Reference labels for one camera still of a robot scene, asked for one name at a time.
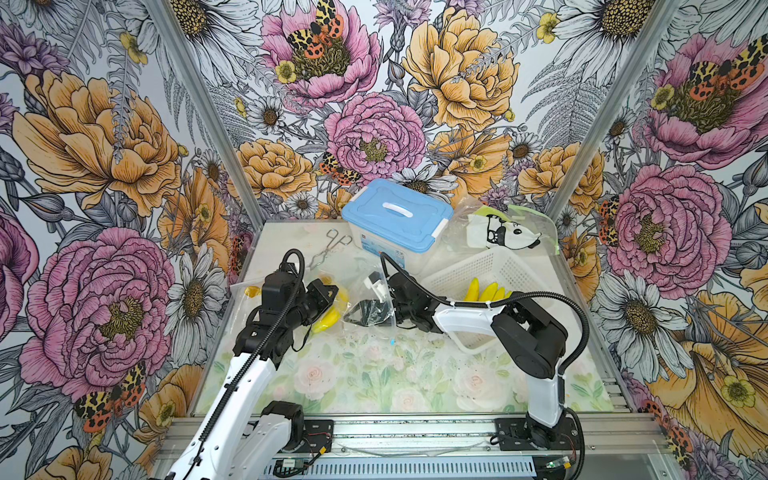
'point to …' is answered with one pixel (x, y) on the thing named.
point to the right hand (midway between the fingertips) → (356, 325)
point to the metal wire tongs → (331, 233)
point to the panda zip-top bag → (507, 225)
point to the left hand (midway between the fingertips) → (339, 296)
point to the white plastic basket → (506, 266)
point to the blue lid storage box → (393, 217)
